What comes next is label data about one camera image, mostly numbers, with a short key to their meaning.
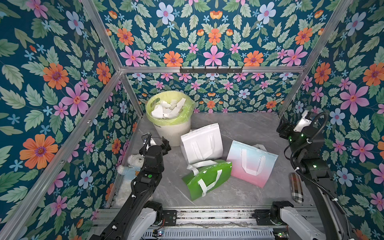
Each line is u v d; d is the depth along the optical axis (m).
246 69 1.83
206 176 0.67
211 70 0.93
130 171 0.80
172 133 0.89
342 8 0.69
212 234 0.77
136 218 0.56
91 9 0.68
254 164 0.75
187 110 0.81
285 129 0.58
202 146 0.82
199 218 0.75
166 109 0.88
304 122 0.56
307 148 0.47
